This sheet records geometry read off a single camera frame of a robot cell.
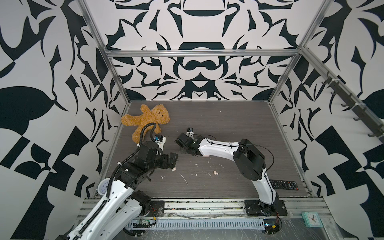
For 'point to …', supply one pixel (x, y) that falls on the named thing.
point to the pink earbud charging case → (206, 156)
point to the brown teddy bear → (158, 114)
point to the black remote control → (284, 184)
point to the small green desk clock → (312, 219)
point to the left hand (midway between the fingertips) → (170, 152)
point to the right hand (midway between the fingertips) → (183, 147)
